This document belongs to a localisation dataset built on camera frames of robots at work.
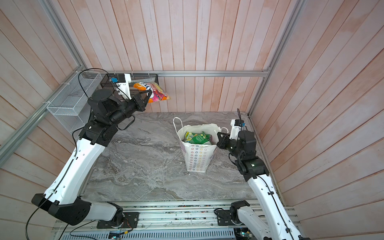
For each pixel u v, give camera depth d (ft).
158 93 2.05
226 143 2.05
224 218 2.40
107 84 2.97
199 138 2.74
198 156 2.55
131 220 2.41
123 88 1.68
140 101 1.70
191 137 2.79
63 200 1.25
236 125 2.04
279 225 1.28
